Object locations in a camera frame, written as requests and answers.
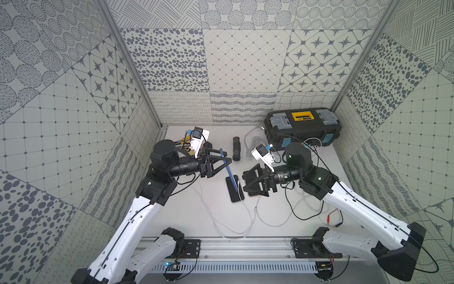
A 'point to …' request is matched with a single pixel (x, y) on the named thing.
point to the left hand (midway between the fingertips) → (224, 151)
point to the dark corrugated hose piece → (236, 148)
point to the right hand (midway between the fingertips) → (245, 184)
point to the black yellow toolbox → (313, 126)
